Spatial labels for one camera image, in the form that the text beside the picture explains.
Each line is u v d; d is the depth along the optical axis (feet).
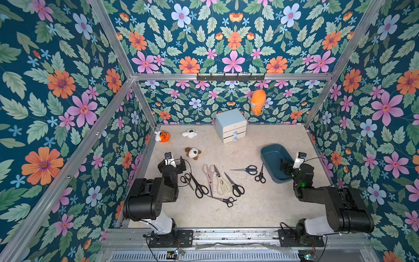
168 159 2.57
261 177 3.06
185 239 2.41
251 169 3.16
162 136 3.53
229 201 2.78
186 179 3.05
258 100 3.16
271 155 3.51
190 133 3.65
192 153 3.31
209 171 3.19
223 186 2.97
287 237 2.41
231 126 3.30
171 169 2.41
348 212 1.49
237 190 2.90
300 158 2.58
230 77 3.06
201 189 2.90
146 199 1.56
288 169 2.71
